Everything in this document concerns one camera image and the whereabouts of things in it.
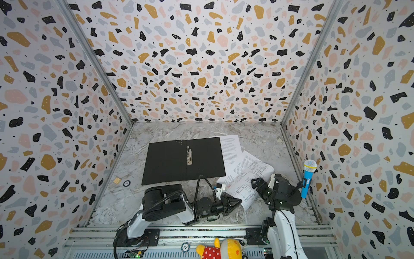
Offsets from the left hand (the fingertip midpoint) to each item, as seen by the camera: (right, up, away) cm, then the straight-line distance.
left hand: (244, 203), depth 73 cm
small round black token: (-63, +4, +17) cm, 66 cm away
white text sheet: (-3, +22, +34) cm, 40 cm away
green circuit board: (-47, -21, -3) cm, 52 cm away
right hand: (+8, +6, +13) cm, 16 cm away
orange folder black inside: (-36, +15, +28) cm, 48 cm away
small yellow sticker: (-69, +5, +18) cm, 72 cm away
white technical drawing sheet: (+1, +3, +10) cm, 10 cm away
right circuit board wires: (+10, -22, -1) cm, 24 cm away
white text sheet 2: (+5, +15, +27) cm, 32 cm away
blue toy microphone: (+28, +17, -4) cm, 33 cm away
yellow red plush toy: (-8, -15, -8) cm, 19 cm away
